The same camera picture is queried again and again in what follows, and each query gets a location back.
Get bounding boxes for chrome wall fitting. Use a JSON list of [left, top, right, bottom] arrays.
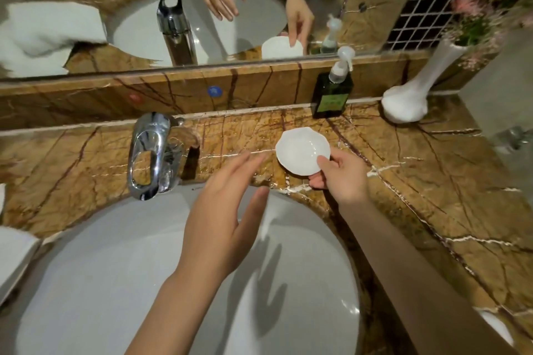
[[495, 125, 533, 154]]

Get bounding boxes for brown marble vanity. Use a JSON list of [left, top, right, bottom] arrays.
[[0, 49, 533, 355]]

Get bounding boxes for pink flowers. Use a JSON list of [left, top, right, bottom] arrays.
[[441, 0, 533, 73]]

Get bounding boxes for person's right hand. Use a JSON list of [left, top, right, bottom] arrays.
[[308, 146, 371, 210]]

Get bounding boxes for person's right forearm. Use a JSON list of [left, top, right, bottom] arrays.
[[337, 196, 519, 355]]

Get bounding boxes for white sink basin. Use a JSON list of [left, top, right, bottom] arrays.
[[0, 182, 363, 355]]

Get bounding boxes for wall mirror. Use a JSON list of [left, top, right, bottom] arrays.
[[0, 0, 434, 83]]

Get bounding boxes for white soap dish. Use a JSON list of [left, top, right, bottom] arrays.
[[275, 126, 332, 178]]

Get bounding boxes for dark green pump bottle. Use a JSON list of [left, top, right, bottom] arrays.
[[312, 45, 356, 120]]

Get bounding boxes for white towel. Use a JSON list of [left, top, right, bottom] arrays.
[[0, 184, 42, 306]]

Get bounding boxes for person's left hand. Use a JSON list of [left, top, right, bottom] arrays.
[[174, 150, 271, 285]]

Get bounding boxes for chrome faucet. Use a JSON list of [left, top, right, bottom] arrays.
[[127, 112, 200, 201]]

